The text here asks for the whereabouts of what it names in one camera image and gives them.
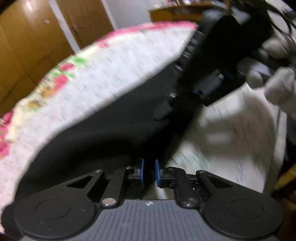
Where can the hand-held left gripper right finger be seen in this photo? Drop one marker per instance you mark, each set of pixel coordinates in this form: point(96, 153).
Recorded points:
point(158, 172)

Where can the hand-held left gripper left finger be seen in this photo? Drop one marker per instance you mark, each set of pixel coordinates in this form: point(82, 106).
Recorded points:
point(142, 172)

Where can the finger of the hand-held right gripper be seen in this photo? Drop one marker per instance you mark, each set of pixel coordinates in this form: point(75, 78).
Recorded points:
point(165, 107)
point(210, 87)

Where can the black pants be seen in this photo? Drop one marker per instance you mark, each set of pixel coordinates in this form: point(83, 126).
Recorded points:
point(92, 139)

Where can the person's right hand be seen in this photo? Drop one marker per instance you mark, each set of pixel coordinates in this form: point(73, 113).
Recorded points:
point(282, 78)

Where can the wooden desk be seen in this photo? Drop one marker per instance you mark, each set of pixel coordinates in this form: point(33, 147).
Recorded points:
point(175, 14)

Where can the white floral bedsheet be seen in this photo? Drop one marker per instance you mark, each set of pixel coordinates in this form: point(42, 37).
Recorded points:
point(104, 69)

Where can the pink cartoon print quilt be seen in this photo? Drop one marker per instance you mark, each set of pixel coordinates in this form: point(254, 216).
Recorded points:
point(67, 68)

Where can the wooden door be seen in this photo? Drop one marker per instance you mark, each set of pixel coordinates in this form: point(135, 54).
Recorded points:
point(87, 20)

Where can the wooden wardrobe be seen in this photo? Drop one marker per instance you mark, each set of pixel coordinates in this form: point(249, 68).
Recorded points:
point(27, 46)

